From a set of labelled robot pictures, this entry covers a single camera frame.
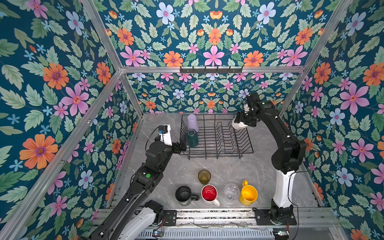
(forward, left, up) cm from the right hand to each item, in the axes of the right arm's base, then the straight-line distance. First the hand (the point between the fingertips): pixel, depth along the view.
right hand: (241, 120), depth 91 cm
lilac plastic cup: (+4, +31, -6) cm, 32 cm away
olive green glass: (-28, +23, -18) cm, 41 cm away
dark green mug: (-8, +30, -7) cm, 32 cm away
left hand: (-19, +35, +14) cm, 42 cm away
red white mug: (-40, +21, -13) cm, 47 cm away
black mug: (-38, +34, -18) cm, 54 cm away
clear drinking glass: (-37, +8, -19) cm, 42 cm away
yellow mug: (-38, -1, -18) cm, 42 cm away
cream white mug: (-5, +2, +1) cm, 6 cm away
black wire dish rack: (+2, +16, -16) cm, 23 cm away
